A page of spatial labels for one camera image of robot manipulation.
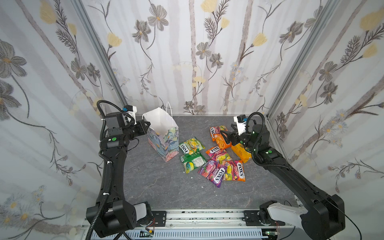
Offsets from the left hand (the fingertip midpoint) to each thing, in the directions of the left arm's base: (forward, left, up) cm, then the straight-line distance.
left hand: (147, 118), depth 73 cm
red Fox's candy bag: (+15, -40, -30) cm, 52 cm away
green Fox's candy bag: (-9, -23, -29) cm, 38 cm away
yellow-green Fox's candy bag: (+2, -23, -29) cm, 37 cm away
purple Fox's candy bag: (-17, -35, -29) cm, 49 cm away
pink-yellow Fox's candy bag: (-5, -39, -30) cm, 50 cm away
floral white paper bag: (-3, -7, -8) cm, 11 cm away
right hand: (-4, -40, -1) cm, 40 cm away
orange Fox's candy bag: (-17, -50, -29) cm, 60 cm away
